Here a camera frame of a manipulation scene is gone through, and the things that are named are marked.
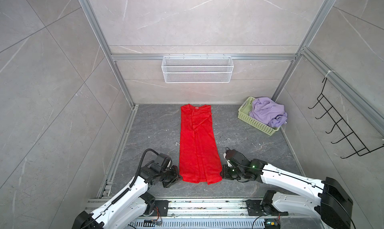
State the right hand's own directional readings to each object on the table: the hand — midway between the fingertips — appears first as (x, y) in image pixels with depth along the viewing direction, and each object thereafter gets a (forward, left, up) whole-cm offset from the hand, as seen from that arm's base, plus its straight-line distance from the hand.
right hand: (219, 173), depth 80 cm
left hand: (0, +19, +1) cm, 19 cm away
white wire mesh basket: (+63, +12, +25) cm, 68 cm away
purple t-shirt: (+41, -40, +3) cm, 58 cm away
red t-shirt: (+11, +10, -5) cm, 16 cm away
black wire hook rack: (+2, -54, +27) cm, 60 cm away
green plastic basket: (+41, -23, +1) cm, 47 cm away
